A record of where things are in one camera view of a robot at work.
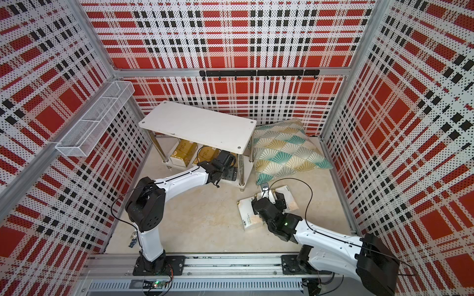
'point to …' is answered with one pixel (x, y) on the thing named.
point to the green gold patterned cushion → (284, 148)
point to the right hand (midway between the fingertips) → (268, 196)
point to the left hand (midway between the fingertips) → (229, 170)
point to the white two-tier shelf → (190, 137)
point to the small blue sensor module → (133, 237)
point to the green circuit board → (158, 284)
